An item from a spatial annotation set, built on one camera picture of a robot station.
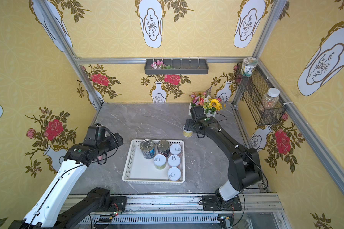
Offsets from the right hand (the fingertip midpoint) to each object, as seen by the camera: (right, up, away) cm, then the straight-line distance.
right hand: (197, 125), depth 90 cm
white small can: (-23, -21, -6) cm, 31 cm away
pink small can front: (-14, -15, -2) cm, 20 cm away
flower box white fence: (+10, +13, +3) cm, 16 cm away
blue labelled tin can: (-30, -13, -6) cm, 33 cm away
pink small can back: (-14, -21, -6) cm, 26 cm away
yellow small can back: (-6, -7, +8) cm, 12 cm away
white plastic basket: (-36, -27, -3) cm, 45 cm away
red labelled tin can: (-21, -13, -6) cm, 25 cm away
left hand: (-49, -8, -13) cm, 51 cm away
